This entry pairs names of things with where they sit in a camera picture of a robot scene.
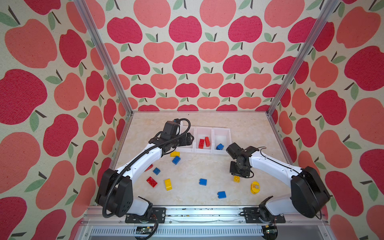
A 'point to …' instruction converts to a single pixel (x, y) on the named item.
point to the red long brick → (207, 141)
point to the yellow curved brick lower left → (168, 184)
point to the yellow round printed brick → (255, 187)
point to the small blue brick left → (156, 171)
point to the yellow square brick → (236, 179)
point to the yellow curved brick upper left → (175, 153)
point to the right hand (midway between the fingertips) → (237, 173)
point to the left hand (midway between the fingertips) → (191, 139)
